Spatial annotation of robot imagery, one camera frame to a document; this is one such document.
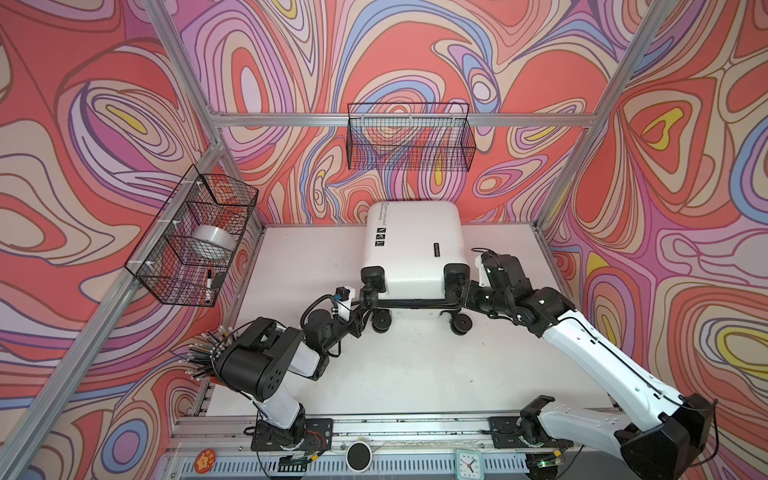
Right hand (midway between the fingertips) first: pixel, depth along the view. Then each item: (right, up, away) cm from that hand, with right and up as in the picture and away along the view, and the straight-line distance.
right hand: (458, 301), depth 76 cm
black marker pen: (-62, +4, -5) cm, 63 cm away
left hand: (-23, -3, +11) cm, 26 cm away
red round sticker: (-62, -37, -6) cm, 73 cm away
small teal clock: (0, -37, -8) cm, 38 cm away
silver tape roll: (-61, +15, -6) cm, 63 cm away
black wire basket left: (-70, +12, -2) cm, 71 cm away
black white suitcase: (-11, +12, +6) cm, 17 cm away
